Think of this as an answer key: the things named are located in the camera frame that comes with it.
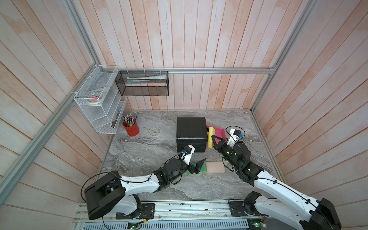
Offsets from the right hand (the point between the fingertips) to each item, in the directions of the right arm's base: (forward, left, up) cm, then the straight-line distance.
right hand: (210, 135), depth 75 cm
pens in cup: (+16, +51, -7) cm, 54 cm away
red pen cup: (+14, +51, -16) cm, 55 cm away
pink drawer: (+19, -12, -23) cm, 32 cm away
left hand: (-8, +6, -8) cm, 13 cm away
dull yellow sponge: (+1, 0, +1) cm, 1 cm away
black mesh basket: (+34, +41, +10) cm, 54 cm away
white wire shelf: (+8, +58, +6) cm, 59 cm away
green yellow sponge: (-9, +3, -23) cm, 25 cm away
